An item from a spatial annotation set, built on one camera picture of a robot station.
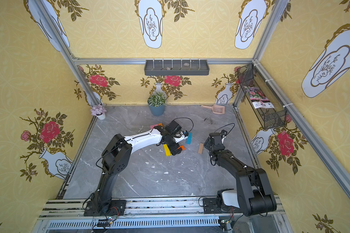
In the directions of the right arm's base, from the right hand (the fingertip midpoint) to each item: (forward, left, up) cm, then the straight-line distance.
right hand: (211, 142), depth 93 cm
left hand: (-2, +21, -3) cm, 22 cm away
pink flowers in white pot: (+19, +79, +6) cm, 81 cm away
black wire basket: (+13, -34, +15) cm, 40 cm away
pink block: (+14, +42, -5) cm, 44 cm away
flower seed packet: (+9, -21, +28) cm, 36 cm away
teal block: (+4, +14, -6) cm, 16 cm away
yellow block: (-5, +28, -4) cm, 29 cm away
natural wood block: (-2, +6, -4) cm, 8 cm away
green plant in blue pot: (+25, +38, +9) cm, 46 cm away
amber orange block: (+16, +35, -5) cm, 39 cm away
